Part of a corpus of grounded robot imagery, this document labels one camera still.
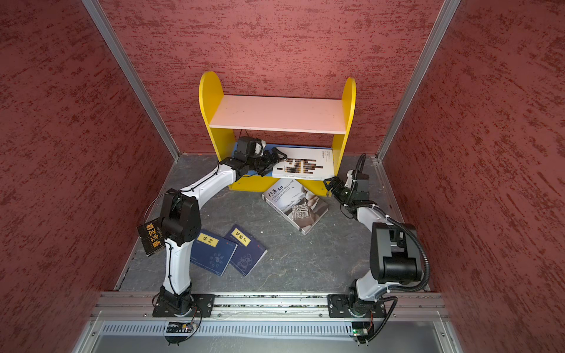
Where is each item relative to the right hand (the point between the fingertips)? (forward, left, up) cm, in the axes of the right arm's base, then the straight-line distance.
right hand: (327, 187), depth 93 cm
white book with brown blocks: (+10, +7, +5) cm, 13 cm away
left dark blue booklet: (-24, +48, -9) cm, 54 cm away
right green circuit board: (-51, -6, -12) cm, 52 cm away
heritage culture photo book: (-3, +14, -7) cm, 16 cm away
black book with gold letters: (-17, +75, -9) cm, 77 cm away
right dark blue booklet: (-24, +33, -10) cm, 42 cm away
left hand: (+7, +19, +9) cm, 22 cm away
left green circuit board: (-48, +55, -12) cm, 74 cm away
